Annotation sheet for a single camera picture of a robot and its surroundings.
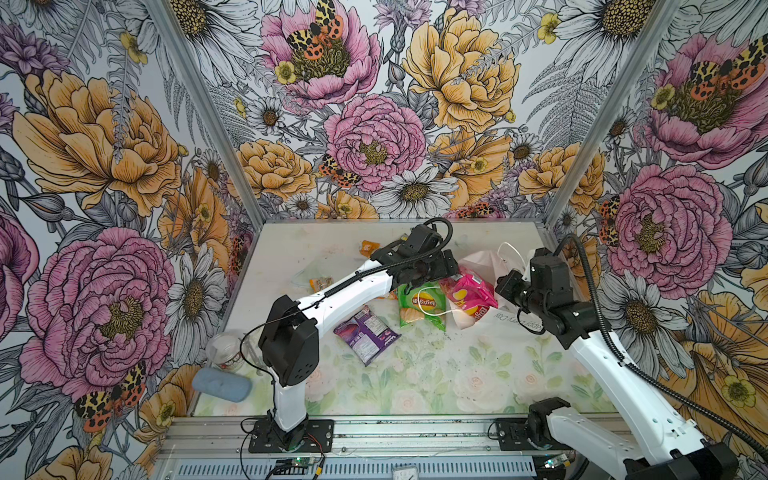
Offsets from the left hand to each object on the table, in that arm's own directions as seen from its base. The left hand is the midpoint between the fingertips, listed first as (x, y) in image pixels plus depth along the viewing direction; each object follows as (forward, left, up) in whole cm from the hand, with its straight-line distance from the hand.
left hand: (445, 278), depth 82 cm
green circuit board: (-38, +36, -19) cm, 56 cm away
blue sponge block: (-22, +59, -16) cm, 65 cm away
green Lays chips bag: (+3, +5, -17) cm, 18 cm away
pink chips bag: (-7, -5, +4) cm, 9 cm away
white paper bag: (+5, -15, 0) cm, 15 cm away
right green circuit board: (-39, -24, -19) cm, 50 cm away
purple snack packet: (-9, +22, -16) cm, 28 cm away
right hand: (-5, -12, +2) cm, 13 cm away
